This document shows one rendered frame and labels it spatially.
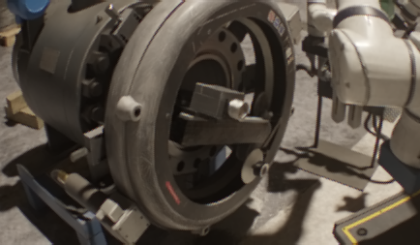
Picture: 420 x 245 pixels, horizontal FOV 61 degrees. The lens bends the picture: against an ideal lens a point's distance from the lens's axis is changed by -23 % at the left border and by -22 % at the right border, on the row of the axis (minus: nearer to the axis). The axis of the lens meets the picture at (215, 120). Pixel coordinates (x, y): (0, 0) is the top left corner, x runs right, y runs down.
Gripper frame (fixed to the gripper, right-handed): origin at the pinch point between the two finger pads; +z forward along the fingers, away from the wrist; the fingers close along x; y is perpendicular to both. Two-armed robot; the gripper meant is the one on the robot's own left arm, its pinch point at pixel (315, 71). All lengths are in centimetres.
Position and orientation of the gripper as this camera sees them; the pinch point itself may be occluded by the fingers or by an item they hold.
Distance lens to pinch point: 185.2
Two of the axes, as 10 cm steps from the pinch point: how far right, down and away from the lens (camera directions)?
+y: 6.2, -3.9, 6.9
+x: -7.9, -2.8, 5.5
